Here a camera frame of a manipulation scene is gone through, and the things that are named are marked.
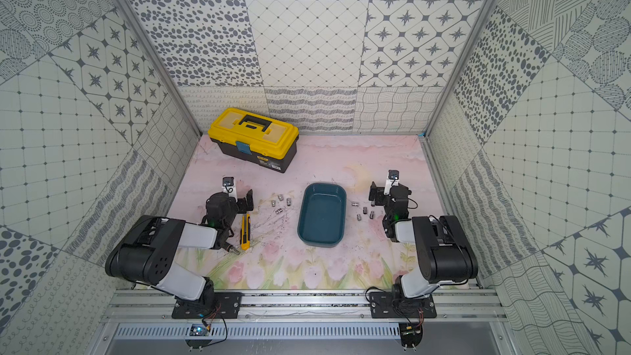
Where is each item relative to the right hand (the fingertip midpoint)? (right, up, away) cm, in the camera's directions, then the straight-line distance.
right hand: (387, 185), depth 95 cm
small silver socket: (-13, -7, +1) cm, 15 cm away
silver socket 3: (-45, -7, +1) cm, 46 cm away
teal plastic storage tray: (-26, -10, -3) cm, 28 cm away
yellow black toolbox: (-53, +20, +3) cm, 56 cm away
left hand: (-59, -1, -1) cm, 59 cm away
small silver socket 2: (-11, -12, -2) cm, 17 cm away
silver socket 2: (-39, -7, +2) cm, 40 cm away
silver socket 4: (-9, -10, 0) cm, 13 cm away
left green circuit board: (-62, -40, -23) cm, 78 cm away
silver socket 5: (-7, -11, -2) cm, 13 cm away
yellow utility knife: (-54, -17, -7) cm, 57 cm away
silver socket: (-42, -5, +3) cm, 43 cm away
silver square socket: (-43, -10, 0) cm, 44 cm away
